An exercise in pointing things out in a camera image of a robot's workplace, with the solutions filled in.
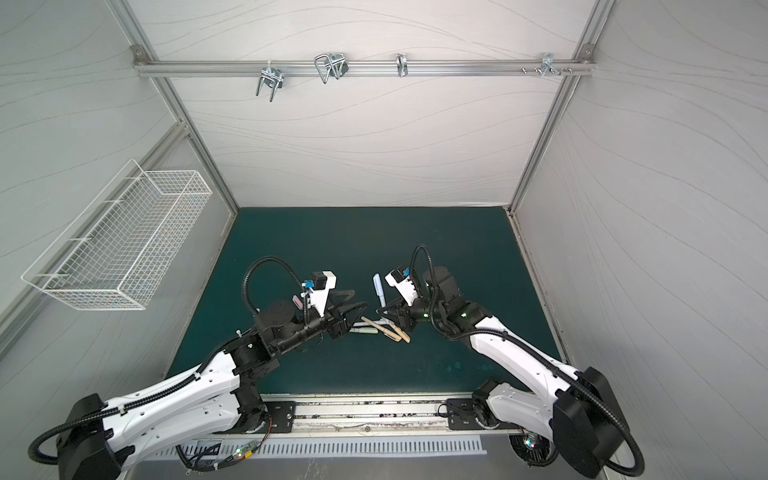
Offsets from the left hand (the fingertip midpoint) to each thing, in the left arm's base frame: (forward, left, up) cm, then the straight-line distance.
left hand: (364, 295), depth 69 cm
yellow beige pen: (+1, -5, -24) cm, 25 cm away
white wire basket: (+6, +58, +8) cm, 58 cm away
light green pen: (+1, 0, -24) cm, 24 cm away
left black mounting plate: (-21, +20, -23) cm, 38 cm away
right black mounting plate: (-20, -25, -23) cm, 40 cm away
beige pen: (+1, -9, -24) cm, 26 cm away
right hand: (+2, -5, -8) cm, 9 cm away
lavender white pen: (+3, -3, -2) cm, 5 cm away
